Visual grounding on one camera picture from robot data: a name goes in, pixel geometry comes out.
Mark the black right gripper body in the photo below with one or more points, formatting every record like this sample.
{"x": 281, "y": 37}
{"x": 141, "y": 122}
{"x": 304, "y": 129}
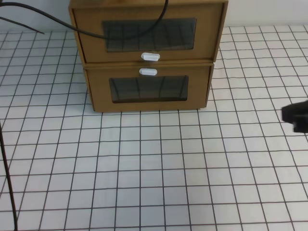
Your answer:
{"x": 297, "y": 115}

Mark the brown cardboard drawer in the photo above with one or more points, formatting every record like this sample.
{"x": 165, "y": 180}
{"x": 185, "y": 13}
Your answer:
{"x": 121, "y": 30}
{"x": 172, "y": 87}

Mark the white drawer handle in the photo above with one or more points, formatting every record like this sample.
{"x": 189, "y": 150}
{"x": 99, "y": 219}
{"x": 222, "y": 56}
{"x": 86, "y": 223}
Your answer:
{"x": 151, "y": 57}
{"x": 148, "y": 72}

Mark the brown cardboard shoebox cabinet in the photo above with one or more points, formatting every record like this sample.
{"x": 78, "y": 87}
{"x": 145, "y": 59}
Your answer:
{"x": 142, "y": 64}

